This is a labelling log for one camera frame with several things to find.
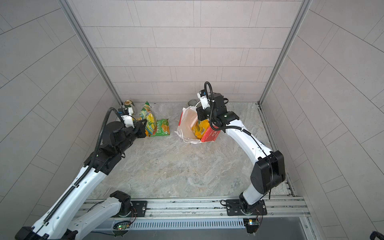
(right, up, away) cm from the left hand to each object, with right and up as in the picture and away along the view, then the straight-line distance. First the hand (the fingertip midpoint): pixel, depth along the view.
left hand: (149, 118), depth 69 cm
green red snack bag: (-2, -7, +29) cm, 30 cm away
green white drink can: (-26, +10, +33) cm, 43 cm away
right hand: (+22, +5, +11) cm, 25 cm away
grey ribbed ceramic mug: (+18, +11, +43) cm, 48 cm away
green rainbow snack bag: (-1, +3, 0) cm, 3 cm away
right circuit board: (+47, -49, -1) cm, 68 cm away
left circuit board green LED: (-10, -47, -5) cm, 48 cm away
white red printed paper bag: (+17, 0, +20) cm, 26 cm away
